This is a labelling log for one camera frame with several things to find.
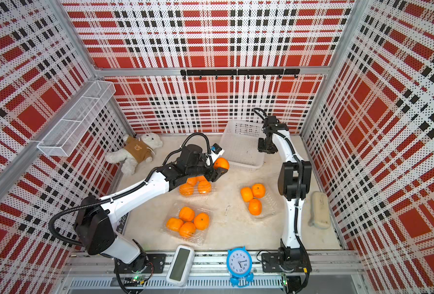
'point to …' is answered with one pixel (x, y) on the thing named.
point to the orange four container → (255, 207)
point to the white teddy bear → (137, 149)
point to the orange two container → (258, 190)
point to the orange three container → (247, 194)
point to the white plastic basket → (239, 144)
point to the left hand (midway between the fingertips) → (222, 164)
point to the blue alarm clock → (239, 263)
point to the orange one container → (222, 163)
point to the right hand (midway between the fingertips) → (266, 149)
